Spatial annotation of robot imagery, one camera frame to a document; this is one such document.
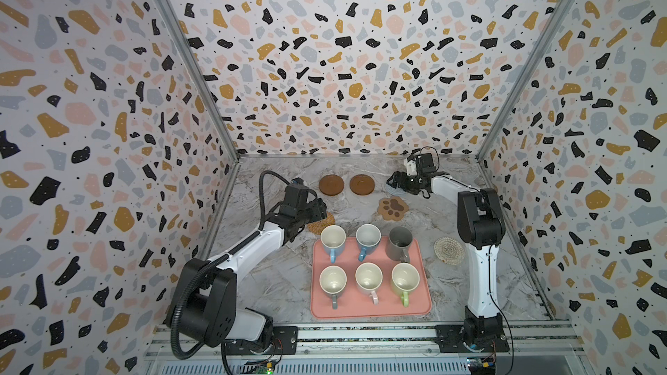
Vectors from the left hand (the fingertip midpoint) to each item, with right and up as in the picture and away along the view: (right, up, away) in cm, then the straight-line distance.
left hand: (322, 206), depth 88 cm
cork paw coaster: (+27, -3, +15) cm, 31 cm away
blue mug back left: (+4, -12, +2) cm, 13 cm away
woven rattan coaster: (-3, -9, +9) cm, 13 cm away
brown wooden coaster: (+1, +7, +21) cm, 22 cm away
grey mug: (+27, -12, +2) cm, 29 cm away
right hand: (+28, +8, +19) cm, 35 cm away
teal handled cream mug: (+4, -24, -4) cm, 24 cm away
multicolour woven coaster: (+45, -16, +4) cm, 48 cm away
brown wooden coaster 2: (+15, +7, +25) cm, 30 cm away
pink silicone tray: (+10, -28, -10) cm, 32 cm away
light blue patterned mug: (+16, -11, +2) cm, 19 cm away
